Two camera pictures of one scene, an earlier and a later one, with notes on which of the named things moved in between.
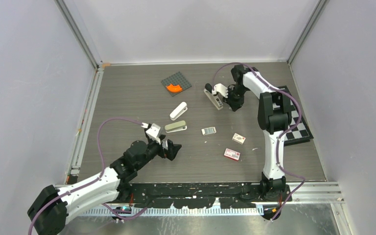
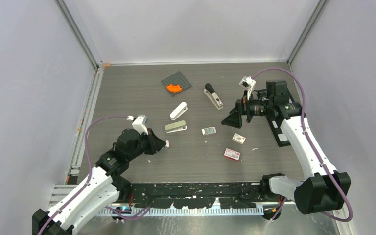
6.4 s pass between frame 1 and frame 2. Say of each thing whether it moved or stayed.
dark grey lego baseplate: stayed
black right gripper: moved
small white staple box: stayed
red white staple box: stayed
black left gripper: moved
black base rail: stayed
